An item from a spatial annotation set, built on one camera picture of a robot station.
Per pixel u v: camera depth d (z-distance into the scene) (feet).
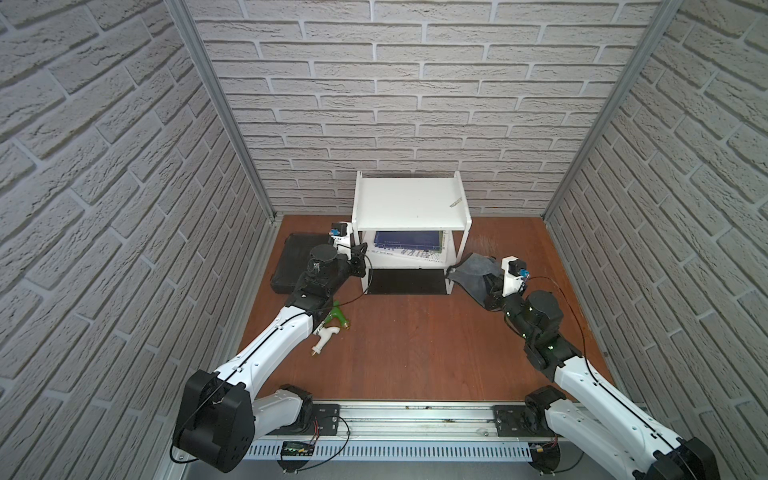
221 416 1.29
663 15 2.26
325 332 2.86
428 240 2.81
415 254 2.80
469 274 2.49
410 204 2.48
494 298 2.21
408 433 2.39
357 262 2.28
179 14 2.28
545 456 2.31
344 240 2.23
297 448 2.36
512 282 2.15
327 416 2.38
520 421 2.39
